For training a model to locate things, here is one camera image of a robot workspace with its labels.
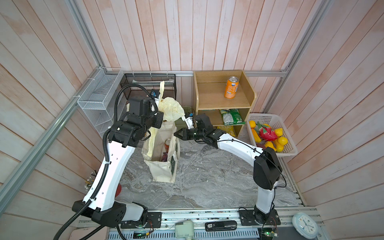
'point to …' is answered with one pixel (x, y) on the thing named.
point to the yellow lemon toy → (282, 140)
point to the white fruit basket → (275, 122)
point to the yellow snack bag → (228, 129)
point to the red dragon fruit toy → (266, 133)
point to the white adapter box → (184, 230)
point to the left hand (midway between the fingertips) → (156, 115)
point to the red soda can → (167, 144)
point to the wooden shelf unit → (210, 86)
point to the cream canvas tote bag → (160, 150)
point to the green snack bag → (231, 116)
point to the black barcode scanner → (220, 225)
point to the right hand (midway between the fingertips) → (174, 134)
